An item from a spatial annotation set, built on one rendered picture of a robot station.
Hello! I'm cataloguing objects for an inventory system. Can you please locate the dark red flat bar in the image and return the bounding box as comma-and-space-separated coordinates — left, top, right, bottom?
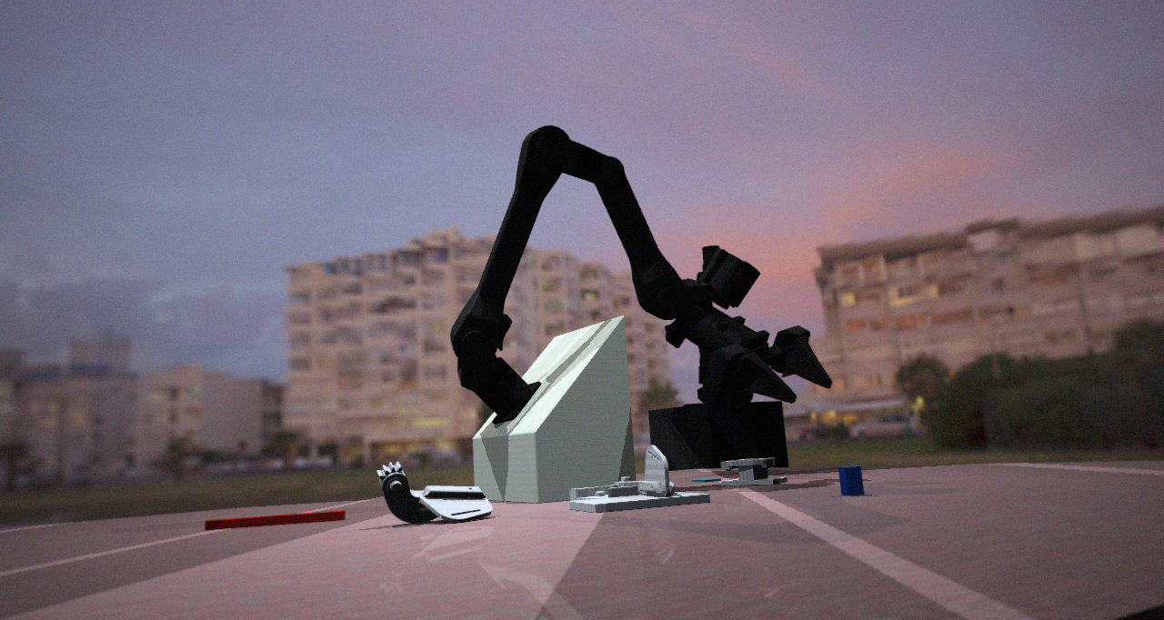
205, 509, 346, 530

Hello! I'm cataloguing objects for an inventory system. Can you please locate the blue rectangular block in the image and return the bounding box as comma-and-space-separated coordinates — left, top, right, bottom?
838, 466, 864, 496

